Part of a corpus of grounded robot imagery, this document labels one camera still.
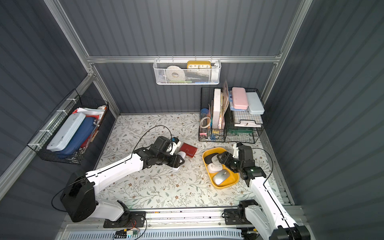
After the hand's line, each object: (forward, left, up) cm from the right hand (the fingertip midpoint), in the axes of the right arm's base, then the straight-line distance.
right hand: (223, 161), depth 81 cm
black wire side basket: (+21, +80, +23) cm, 85 cm away
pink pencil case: (+35, -13, +13) cm, 40 cm away
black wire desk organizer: (+35, -9, +1) cm, 36 cm away
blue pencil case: (-3, +68, +21) cm, 71 cm away
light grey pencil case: (+35, -23, +10) cm, 43 cm away
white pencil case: (0, +72, +24) cm, 76 cm away
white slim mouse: (0, +5, -9) cm, 10 cm away
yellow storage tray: (-5, -7, -11) cm, 14 cm away
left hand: (0, +23, +1) cm, 23 cm away
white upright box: (+28, +3, +14) cm, 31 cm away
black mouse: (+7, +8, -9) cm, 14 cm away
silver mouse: (-5, +1, -11) cm, 12 cm away
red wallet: (+13, +19, -11) cm, 26 cm away
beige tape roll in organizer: (+29, +7, -3) cm, 30 cm away
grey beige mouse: (+4, +4, -6) cm, 8 cm away
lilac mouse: (+3, +23, +2) cm, 23 cm away
